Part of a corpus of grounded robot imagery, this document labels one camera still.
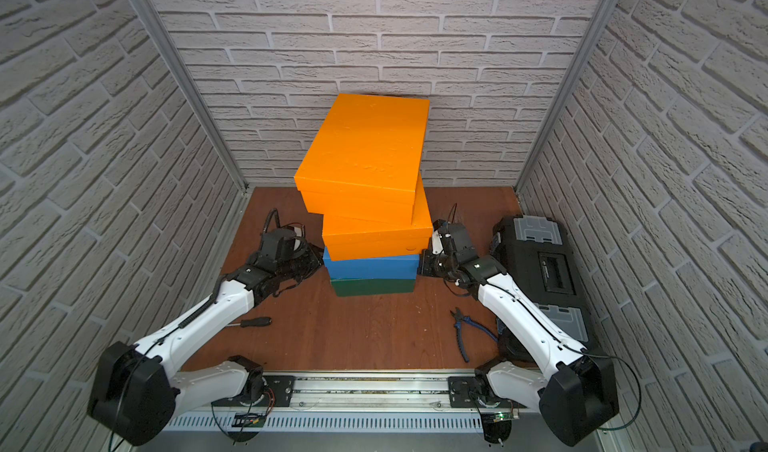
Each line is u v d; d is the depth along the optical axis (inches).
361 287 35.4
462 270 22.7
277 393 28.8
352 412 28.4
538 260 31.2
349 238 25.3
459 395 29.1
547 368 16.3
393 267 29.8
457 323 33.5
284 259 25.4
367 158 24.5
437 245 28.1
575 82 33.7
